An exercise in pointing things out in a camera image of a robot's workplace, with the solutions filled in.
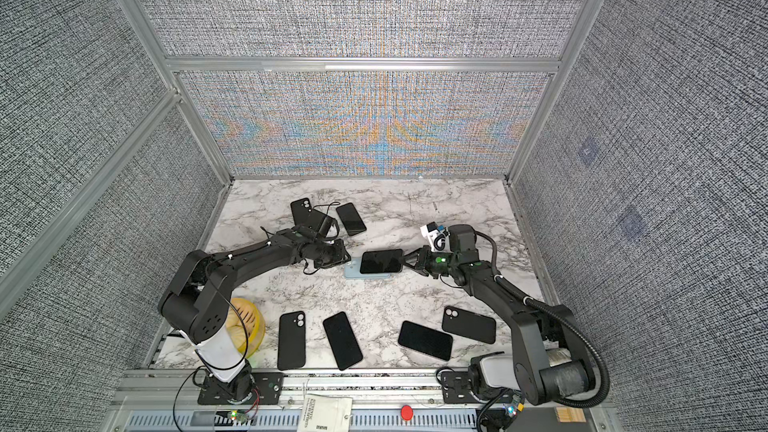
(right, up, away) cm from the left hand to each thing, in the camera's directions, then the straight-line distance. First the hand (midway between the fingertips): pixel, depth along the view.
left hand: (350, 259), depth 92 cm
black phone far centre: (-1, +12, +15) cm, 19 cm away
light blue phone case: (0, -4, +3) cm, 5 cm away
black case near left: (-14, -22, -11) cm, 28 cm away
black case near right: (+34, -17, -8) cm, 39 cm away
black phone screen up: (+10, -2, +6) cm, 11 cm away
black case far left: (-20, +14, +19) cm, 31 cm away
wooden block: (+53, -31, -23) cm, 66 cm away
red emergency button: (+15, -31, -23) cm, 42 cm away
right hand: (+15, +1, -9) cm, 18 cm away
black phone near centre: (-1, -20, -11) cm, 23 cm away
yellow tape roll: (-25, -15, -11) cm, 31 cm away
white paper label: (-3, -32, -22) cm, 39 cm away
